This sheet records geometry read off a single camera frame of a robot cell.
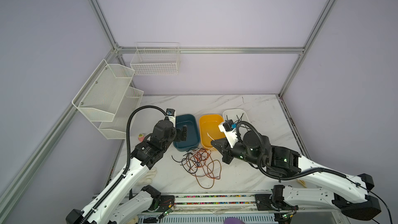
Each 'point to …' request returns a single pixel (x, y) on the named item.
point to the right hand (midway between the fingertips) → (210, 142)
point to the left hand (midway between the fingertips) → (175, 126)
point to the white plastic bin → (231, 114)
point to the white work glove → (150, 175)
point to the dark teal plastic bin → (193, 138)
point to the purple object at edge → (233, 220)
